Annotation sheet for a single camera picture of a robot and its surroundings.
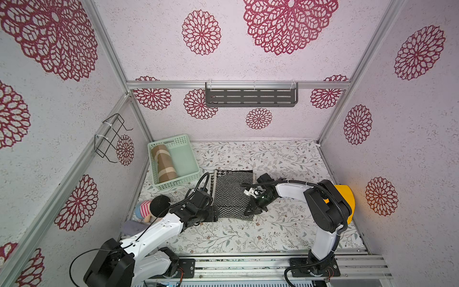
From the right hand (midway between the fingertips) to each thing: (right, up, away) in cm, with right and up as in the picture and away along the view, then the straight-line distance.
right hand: (245, 212), depth 87 cm
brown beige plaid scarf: (-43, +20, +12) cm, 49 cm away
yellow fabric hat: (+57, +7, +10) cm, 58 cm away
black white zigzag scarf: (-8, +8, +7) cm, 14 cm away
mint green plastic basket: (-39, +30, +29) cm, 57 cm away
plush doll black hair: (-41, +5, -4) cm, 41 cm away
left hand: (-16, 0, -3) cm, 16 cm away
